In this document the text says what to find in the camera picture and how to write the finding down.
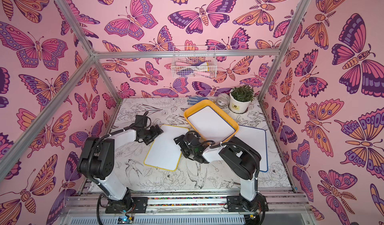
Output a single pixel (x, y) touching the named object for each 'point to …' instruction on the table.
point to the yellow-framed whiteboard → (165, 152)
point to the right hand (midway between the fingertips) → (174, 142)
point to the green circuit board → (124, 220)
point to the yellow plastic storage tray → (227, 118)
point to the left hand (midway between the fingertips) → (161, 133)
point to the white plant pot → (237, 106)
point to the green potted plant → (243, 93)
